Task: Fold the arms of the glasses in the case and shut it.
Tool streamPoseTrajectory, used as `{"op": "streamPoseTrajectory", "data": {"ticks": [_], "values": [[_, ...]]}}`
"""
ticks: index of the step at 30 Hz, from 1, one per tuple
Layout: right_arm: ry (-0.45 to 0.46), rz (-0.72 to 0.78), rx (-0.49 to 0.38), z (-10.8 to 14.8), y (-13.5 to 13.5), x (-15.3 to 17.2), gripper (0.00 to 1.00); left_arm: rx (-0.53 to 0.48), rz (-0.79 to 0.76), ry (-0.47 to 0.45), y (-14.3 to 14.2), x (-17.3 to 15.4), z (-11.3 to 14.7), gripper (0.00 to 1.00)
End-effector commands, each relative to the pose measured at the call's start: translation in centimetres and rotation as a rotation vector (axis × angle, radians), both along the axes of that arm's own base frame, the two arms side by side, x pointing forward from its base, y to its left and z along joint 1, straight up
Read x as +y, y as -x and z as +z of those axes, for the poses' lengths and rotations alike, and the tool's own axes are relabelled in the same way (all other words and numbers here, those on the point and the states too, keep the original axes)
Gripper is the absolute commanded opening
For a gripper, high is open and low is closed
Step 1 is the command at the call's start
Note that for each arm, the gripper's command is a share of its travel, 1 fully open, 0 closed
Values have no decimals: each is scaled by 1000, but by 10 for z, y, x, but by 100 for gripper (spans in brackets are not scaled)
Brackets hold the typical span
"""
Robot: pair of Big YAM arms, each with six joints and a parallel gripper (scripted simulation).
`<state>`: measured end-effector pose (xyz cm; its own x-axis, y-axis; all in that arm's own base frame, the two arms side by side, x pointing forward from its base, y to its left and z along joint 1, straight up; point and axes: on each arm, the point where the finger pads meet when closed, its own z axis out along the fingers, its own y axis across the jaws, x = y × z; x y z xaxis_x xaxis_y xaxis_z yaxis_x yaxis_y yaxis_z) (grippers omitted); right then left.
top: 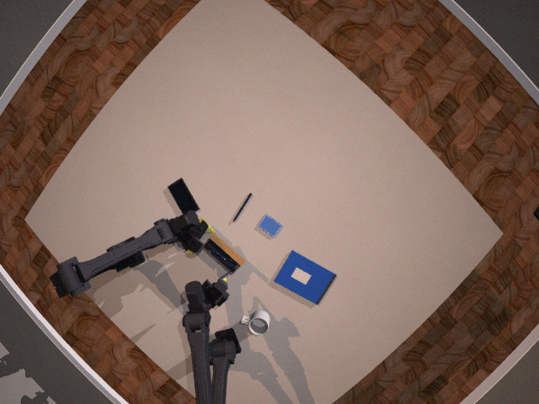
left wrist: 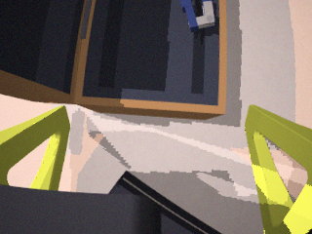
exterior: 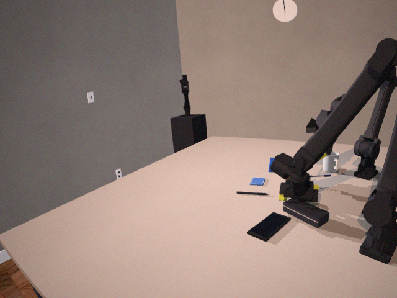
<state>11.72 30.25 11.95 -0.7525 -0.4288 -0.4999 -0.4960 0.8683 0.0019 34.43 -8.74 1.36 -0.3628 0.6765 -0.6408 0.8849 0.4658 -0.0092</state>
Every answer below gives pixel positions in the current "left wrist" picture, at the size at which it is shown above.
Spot dark blue glasses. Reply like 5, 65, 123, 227
180, 0, 215, 32

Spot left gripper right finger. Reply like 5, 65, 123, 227
245, 104, 312, 234

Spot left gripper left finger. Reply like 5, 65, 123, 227
0, 105, 70, 190

